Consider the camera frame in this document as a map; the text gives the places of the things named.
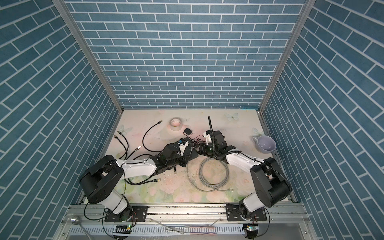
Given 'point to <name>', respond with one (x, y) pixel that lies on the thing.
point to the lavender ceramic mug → (264, 144)
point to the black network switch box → (189, 150)
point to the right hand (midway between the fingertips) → (195, 148)
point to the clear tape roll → (176, 124)
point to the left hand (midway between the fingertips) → (192, 157)
